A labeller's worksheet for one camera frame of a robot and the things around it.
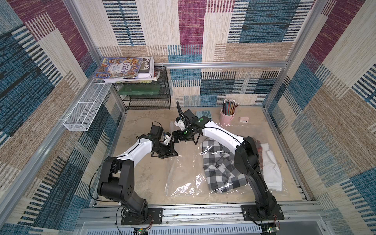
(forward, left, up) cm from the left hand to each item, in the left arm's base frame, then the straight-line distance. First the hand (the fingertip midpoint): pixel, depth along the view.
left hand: (177, 152), depth 87 cm
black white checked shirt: (-7, -24, -5) cm, 26 cm away
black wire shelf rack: (+48, +25, +4) cm, 54 cm away
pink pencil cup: (+25, -33, 0) cm, 41 cm away
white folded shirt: (-8, -55, -6) cm, 56 cm away
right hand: (+6, +1, +4) cm, 7 cm away
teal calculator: (+37, -21, -6) cm, 42 cm away
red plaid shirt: (0, -51, -4) cm, 51 cm away
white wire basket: (+9, +44, +26) cm, 52 cm away
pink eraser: (+28, -47, -4) cm, 56 cm away
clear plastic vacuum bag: (-11, -4, -8) cm, 14 cm away
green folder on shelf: (+38, +25, +17) cm, 48 cm away
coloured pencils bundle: (+32, -35, +7) cm, 48 cm away
